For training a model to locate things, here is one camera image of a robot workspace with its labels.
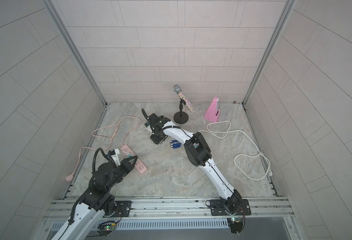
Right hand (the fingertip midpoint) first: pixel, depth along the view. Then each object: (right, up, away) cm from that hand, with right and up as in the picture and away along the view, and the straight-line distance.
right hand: (158, 138), depth 99 cm
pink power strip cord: (-45, -19, -17) cm, 52 cm away
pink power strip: (-8, -13, -17) cm, 22 cm away
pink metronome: (+37, +17, +3) cm, 41 cm away
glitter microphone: (+14, +31, -12) cm, 36 cm away
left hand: (-6, -7, -21) cm, 23 cm away
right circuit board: (+42, -35, -31) cm, 63 cm away
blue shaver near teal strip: (+12, -3, -8) cm, 15 cm away
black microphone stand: (+15, +14, +7) cm, 22 cm away
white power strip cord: (+43, +11, +6) cm, 44 cm away
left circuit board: (-17, -35, -34) cm, 51 cm away
